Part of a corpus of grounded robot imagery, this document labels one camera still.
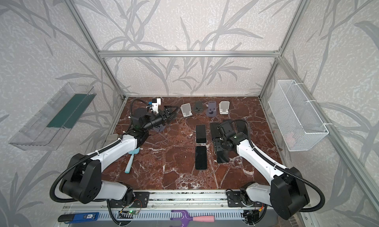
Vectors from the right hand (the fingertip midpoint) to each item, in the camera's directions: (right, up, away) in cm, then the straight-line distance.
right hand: (220, 139), depth 86 cm
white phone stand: (+6, +19, +22) cm, 30 cm away
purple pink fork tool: (-19, -34, -17) cm, 42 cm away
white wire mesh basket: (+30, +10, -26) cm, 41 cm away
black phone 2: (-11, +2, +13) cm, 17 cm away
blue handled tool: (-67, -31, -20) cm, 76 cm away
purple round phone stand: (-3, +16, +21) cm, 27 cm away
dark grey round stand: (-13, +20, +23) cm, 33 cm away
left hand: (-22, +19, -11) cm, 31 cm away
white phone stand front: (-21, +17, +18) cm, 33 cm away
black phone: (-11, -12, +3) cm, 16 cm away
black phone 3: (-2, +2, +15) cm, 16 cm away
